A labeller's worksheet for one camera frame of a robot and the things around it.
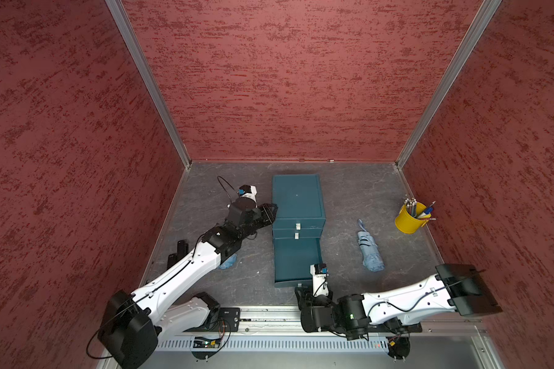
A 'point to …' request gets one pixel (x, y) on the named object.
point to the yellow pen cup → (412, 217)
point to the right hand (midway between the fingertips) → (301, 297)
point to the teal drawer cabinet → (298, 230)
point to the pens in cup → (411, 204)
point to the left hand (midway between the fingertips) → (275, 214)
